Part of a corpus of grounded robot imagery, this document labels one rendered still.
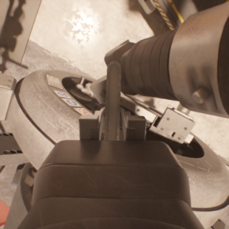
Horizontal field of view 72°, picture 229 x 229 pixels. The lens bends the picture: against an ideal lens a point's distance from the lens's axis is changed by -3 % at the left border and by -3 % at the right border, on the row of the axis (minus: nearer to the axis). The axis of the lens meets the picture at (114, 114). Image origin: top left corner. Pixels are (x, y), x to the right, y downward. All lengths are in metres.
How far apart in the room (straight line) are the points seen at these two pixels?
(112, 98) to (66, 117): 0.16
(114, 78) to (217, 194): 0.33
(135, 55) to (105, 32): 0.98
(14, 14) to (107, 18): 0.57
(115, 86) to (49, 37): 1.08
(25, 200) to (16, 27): 1.01
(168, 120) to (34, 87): 0.39
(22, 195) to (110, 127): 0.51
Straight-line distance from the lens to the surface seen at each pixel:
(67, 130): 0.29
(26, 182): 0.68
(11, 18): 1.30
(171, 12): 0.93
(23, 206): 0.62
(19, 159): 0.40
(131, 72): 0.20
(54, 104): 0.33
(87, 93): 0.66
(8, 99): 0.43
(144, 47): 0.19
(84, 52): 1.17
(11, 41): 1.30
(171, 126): 0.54
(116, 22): 1.19
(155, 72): 0.17
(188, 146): 0.65
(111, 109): 0.16
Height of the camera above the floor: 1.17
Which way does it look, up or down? 70 degrees down
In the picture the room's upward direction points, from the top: 166 degrees clockwise
